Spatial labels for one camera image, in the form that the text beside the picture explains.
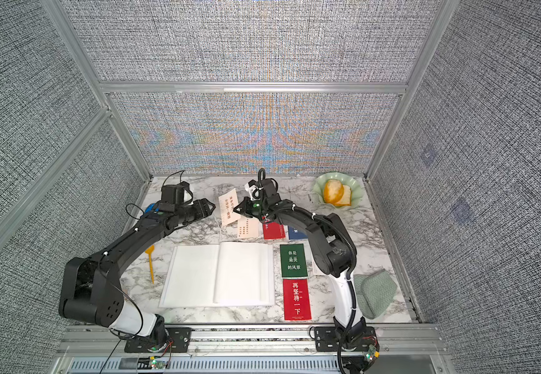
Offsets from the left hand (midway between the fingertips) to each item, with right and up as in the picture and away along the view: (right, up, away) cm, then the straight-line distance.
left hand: (213, 205), depth 88 cm
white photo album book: (+5, -27, +1) cm, 27 cm away
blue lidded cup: (-27, -1, +6) cm, 27 cm away
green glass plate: (+62, +9, +22) cm, 66 cm away
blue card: (+33, -13, +11) cm, 37 cm away
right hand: (+7, +1, +2) cm, 7 cm away
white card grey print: (+39, -25, 0) cm, 46 cm away
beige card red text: (+4, +1, +7) cm, 8 cm away
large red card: (+31, -33, -6) cm, 45 cm away
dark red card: (+23, -11, +12) cm, 29 cm away
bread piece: (+51, +5, +16) cm, 54 cm away
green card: (+31, -22, +4) cm, 38 cm away
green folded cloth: (+58, -30, -7) cm, 66 cm away
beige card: (+13, -10, +12) cm, 20 cm away
